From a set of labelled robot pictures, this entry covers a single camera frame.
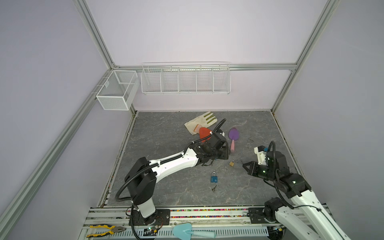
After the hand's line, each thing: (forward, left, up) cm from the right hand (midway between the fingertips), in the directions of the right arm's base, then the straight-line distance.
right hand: (244, 166), depth 75 cm
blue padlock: (-1, +14, -15) cm, 21 cm away
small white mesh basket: (+51, +79, +10) cm, 95 cm away
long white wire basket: (+55, +32, +16) cm, 65 cm away
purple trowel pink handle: (+31, -2, -15) cm, 34 cm away
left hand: (+6, +8, +1) cm, 10 cm away
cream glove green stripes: (+44, +19, -14) cm, 50 cm away
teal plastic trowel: (-26, +30, -15) cm, 42 cm away
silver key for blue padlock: (-7, +15, -15) cm, 22 cm away
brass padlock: (+8, +3, -14) cm, 17 cm away
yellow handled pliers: (-26, +63, -14) cm, 70 cm away
